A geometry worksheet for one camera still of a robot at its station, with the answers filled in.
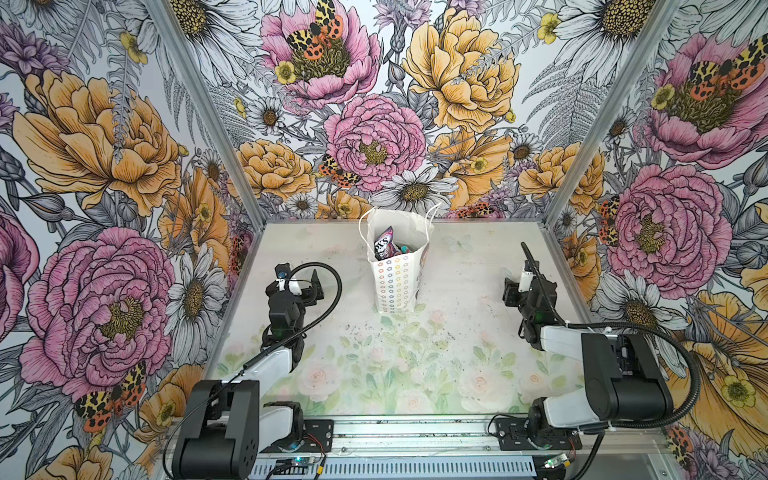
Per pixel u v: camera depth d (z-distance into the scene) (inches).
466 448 28.9
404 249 36.1
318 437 29.0
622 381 17.7
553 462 28.2
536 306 28.6
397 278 32.6
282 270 28.7
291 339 24.3
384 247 33.5
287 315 25.6
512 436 29.1
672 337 28.7
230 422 16.7
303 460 28.1
